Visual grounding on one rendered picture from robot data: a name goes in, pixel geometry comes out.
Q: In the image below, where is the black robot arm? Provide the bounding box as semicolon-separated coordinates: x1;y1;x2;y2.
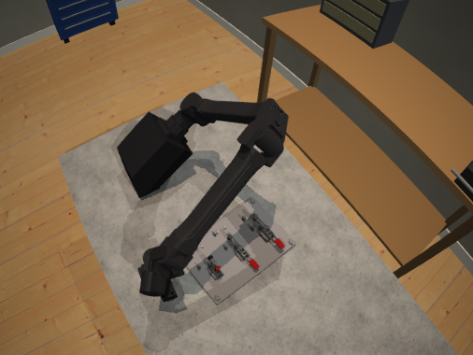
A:
139;92;289;302

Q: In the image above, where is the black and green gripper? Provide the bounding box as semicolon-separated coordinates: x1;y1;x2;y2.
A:
137;264;184;279

